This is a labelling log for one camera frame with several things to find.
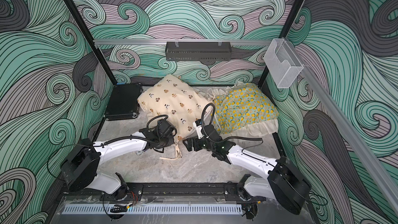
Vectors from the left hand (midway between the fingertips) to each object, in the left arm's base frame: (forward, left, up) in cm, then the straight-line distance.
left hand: (173, 139), depth 86 cm
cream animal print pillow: (+21, -7, +2) cm, 22 cm away
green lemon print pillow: (+19, -44, +2) cm, 48 cm away
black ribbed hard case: (+26, +37, 0) cm, 45 cm away
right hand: (-3, -9, +5) cm, 11 cm away
